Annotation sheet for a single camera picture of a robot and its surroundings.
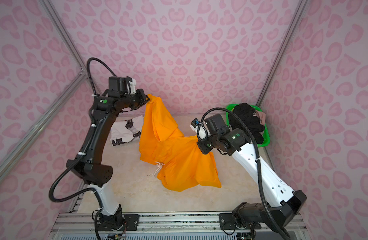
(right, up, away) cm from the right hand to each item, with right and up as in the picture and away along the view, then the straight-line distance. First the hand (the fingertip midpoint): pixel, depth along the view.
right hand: (198, 140), depth 71 cm
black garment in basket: (+37, +18, +37) cm, 55 cm away
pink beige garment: (+46, +14, +32) cm, 58 cm away
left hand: (-21, +22, +4) cm, 31 cm away
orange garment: (-9, -11, +2) cm, 15 cm away
